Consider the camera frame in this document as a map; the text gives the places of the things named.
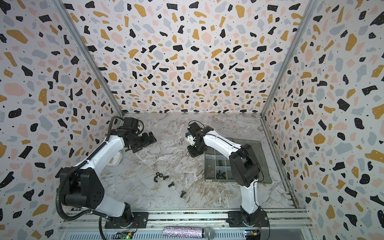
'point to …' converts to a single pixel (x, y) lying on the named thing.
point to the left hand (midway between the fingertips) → (150, 140)
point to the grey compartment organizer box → (217, 168)
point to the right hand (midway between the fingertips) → (190, 152)
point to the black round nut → (160, 175)
